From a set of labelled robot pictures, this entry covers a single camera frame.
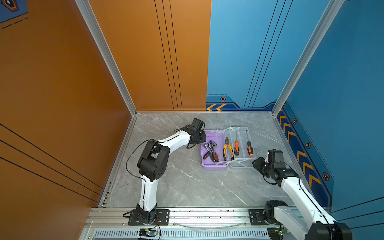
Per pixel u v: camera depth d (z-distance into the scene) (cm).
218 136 102
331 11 71
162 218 74
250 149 85
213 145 97
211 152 94
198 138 86
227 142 93
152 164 53
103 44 81
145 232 71
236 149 83
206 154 94
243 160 82
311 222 41
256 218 72
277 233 70
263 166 73
